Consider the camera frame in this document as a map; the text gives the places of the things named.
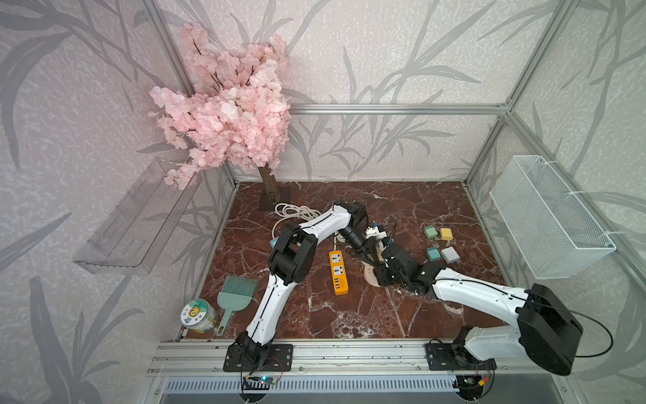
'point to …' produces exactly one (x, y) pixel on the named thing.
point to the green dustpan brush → (236, 293)
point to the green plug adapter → (431, 231)
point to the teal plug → (433, 253)
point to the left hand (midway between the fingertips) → (376, 263)
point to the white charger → (450, 256)
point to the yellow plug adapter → (446, 234)
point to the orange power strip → (338, 273)
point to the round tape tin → (198, 316)
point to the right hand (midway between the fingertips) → (377, 268)
